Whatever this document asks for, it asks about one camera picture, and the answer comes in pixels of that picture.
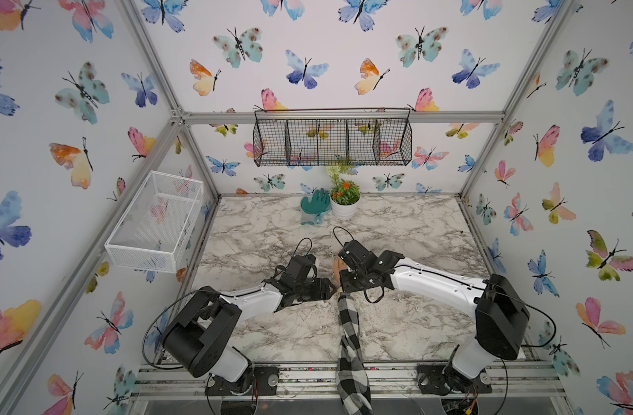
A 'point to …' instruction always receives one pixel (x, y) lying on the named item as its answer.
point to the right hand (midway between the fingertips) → (345, 281)
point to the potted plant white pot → (345, 195)
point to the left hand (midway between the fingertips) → (333, 289)
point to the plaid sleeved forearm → (353, 388)
